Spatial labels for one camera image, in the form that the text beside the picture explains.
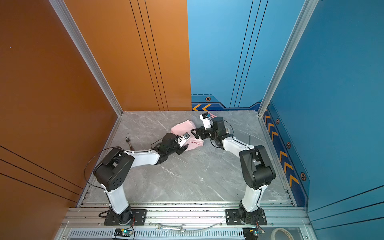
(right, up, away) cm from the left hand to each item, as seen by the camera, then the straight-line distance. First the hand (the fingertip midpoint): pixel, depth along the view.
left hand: (185, 139), depth 95 cm
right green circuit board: (+33, -42, -25) cm, 60 cm away
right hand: (+7, +6, -4) cm, 10 cm away
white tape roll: (+48, -40, -26) cm, 67 cm away
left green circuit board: (-27, -43, -25) cm, 56 cm away
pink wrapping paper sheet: (0, +8, +7) cm, 11 cm away
